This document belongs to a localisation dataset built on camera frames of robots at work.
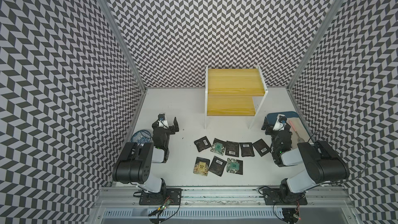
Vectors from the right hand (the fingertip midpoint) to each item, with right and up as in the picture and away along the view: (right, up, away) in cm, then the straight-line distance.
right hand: (273, 120), depth 90 cm
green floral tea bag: (-33, -24, -7) cm, 41 cm away
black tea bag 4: (-24, -24, -7) cm, 34 cm away
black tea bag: (-41, -14, +1) cm, 44 cm away
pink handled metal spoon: (+17, -12, +1) cm, 20 cm away
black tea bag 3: (-16, -16, -1) cm, 23 cm away
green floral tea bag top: (-32, -15, -1) cm, 36 cm away
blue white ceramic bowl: (-78, -10, +1) cm, 79 cm away
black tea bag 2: (-24, -16, -1) cm, 29 cm away
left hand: (-63, +1, +2) cm, 63 cm away
